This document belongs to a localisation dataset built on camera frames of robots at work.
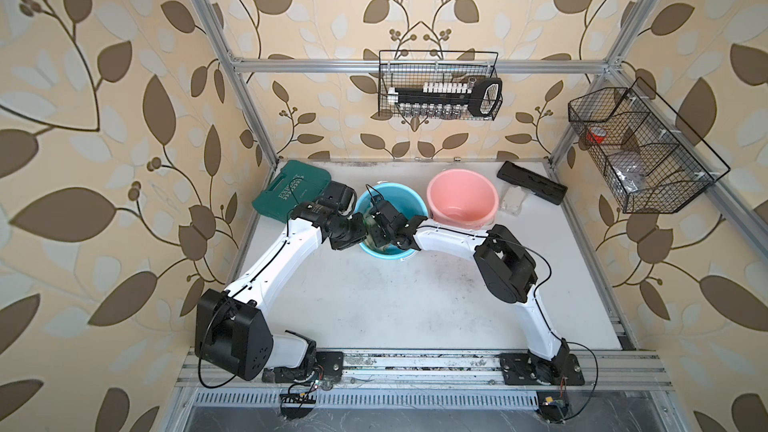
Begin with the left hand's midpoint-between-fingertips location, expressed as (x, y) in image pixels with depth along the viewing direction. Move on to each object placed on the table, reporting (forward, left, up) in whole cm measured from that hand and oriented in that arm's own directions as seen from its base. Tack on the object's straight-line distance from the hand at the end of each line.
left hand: (364, 233), depth 81 cm
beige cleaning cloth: (0, -2, -7) cm, 7 cm away
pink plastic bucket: (+22, -32, -12) cm, 41 cm away
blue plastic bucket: (+9, -11, +3) cm, 15 cm away
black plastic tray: (+32, -61, -14) cm, 70 cm away
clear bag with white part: (+23, -51, -13) cm, 57 cm away
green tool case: (+28, +29, -12) cm, 42 cm away
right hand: (+10, -3, -13) cm, 16 cm away
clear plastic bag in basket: (+6, -66, +17) cm, 69 cm away
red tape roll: (+24, -66, +16) cm, 72 cm away
